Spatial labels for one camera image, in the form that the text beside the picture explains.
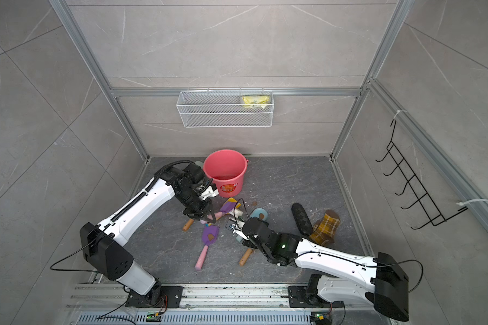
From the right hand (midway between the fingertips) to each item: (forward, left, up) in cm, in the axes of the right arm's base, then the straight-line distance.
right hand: (248, 221), depth 77 cm
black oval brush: (+5, -25, -13) cm, 29 cm away
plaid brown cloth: (+2, -35, -16) cm, 38 cm away
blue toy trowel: (+12, -5, -15) cm, 20 cm away
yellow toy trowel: (+19, +8, -15) cm, 25 cm away
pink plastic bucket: (+30, +10, -3) cm, 32 cm away
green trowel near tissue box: (+5, +27, -13) cm, 31 cm away
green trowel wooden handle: (-8, +1, -14) cm, 16 cm away
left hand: (-1, +12, +4) cm, 13 cm away
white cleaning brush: (+4, +4, -1) cm, 6 cm away
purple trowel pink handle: (+1, +17, -14) cm, 22 cm away
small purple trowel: (+8, +8, -3) cm, 12 cm away
